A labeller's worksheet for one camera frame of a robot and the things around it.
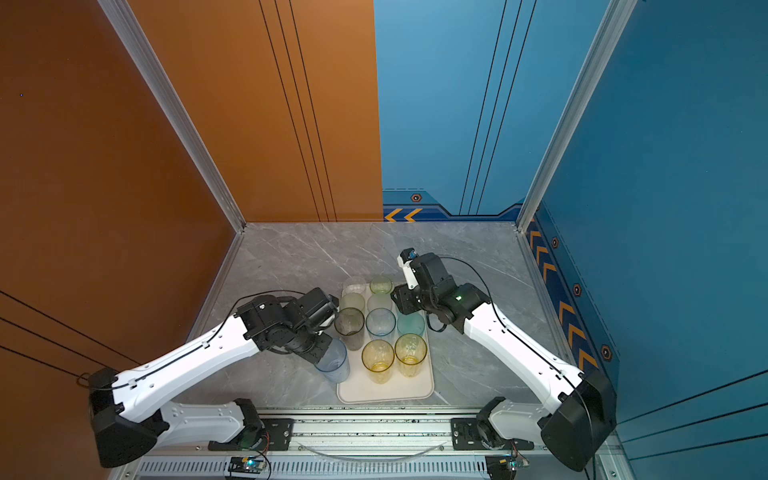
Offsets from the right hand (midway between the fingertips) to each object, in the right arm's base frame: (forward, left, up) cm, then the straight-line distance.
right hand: (397, 293), depth 77 cm
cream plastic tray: (-18, +12, -22) cm, 30 cm away
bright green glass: (+14, +6, -17) cm, 22 cm away
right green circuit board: (-34, -28, -19) cm, 48 cm away
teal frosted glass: (-2, -4, -14) cm, 15 cm away
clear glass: (+16, +15, -19) cm, 28 cm away
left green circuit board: (-35, +37, -21) cm, 55 cm away
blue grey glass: (-3, +5, -11) cm, 12 cm away
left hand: (-13, +18, -4) cm, 22 cm away
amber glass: (-15, +5, -7) cm, 17 cm away
